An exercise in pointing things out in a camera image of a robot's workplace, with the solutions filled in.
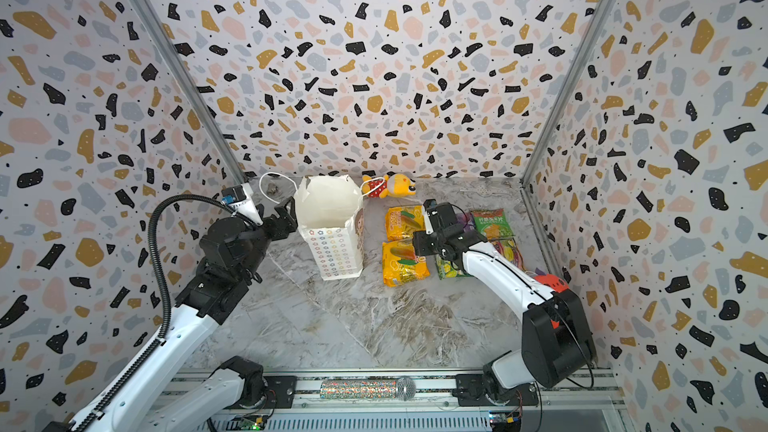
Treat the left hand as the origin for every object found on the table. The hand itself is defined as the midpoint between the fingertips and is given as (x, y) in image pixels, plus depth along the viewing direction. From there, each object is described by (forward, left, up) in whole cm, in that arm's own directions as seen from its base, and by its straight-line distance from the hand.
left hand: (277, 197), depth 69 cm
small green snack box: (-2, -43, -31) cm, 53 cm away
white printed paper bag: (+17, -5, -26) cm, 31 cm away
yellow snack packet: (-2, -28, -28) cm, 40 cm away
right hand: (+3, -33, -19) cm, 38 cm away
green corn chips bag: (+16, -61, -33) cm, 72 cm away
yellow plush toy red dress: (+33, -26, -31) cm, 52 cm away
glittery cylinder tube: (-34, -28, -31) cm, 54 cm away
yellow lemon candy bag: (+16, -30, -31) cm, 46 cm away
